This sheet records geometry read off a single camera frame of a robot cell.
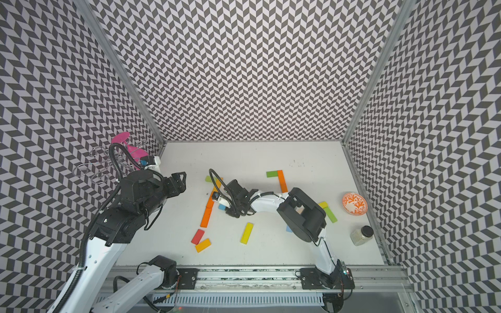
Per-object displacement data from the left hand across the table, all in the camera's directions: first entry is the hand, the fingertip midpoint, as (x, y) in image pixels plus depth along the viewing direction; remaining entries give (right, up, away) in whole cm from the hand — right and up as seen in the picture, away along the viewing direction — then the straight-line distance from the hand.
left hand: (177, 178), depth 68 cm
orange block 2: (+5, -19, +21) cm, 29 cm away
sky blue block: (+13, -14, +15) cm, 24 cm away
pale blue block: (+39, -19, +2) cm, 44 cm away
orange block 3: (+41, -5, +34) cm, 54 cm away
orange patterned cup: (+74, -14, +23) cm, 79 cm away
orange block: (+5, -14, +25) cm, 30 cm away
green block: (+36, -1, +37) cm, 51 cm away
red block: (+2, -27, +15) cm, 30 cm away
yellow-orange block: (+14, -3, +4) cm, 15 cm away
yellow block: (+23, -26, +17) cm, 39 cm away
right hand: (+15, -17, +25) cm, 33 cm away
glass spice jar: (+70, -24, +8) cm, 74 cm away
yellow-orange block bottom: (+5, -30, +13) cm, 33 cm away
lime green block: (+2, -4, +33) cm, 34 cm away
